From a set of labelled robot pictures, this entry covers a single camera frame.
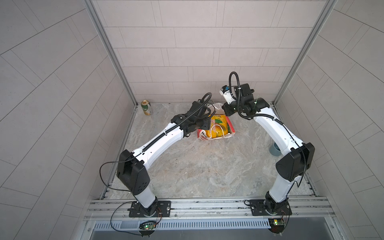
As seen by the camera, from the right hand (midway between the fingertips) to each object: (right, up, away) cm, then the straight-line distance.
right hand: (221, 105), depth 82 cm
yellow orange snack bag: (-1, -12, +1) cm, 12 cm away
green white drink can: (-50, +1, +20) cm, 54 cm away
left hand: (-7, -8, -2) cm, 10 cm away
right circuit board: (+23, -56, -14) cm, 62 cm away
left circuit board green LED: (-35, -53, -17) cm, 66 cm away
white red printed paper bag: (-4, -2, -11) cm, 12 cm away
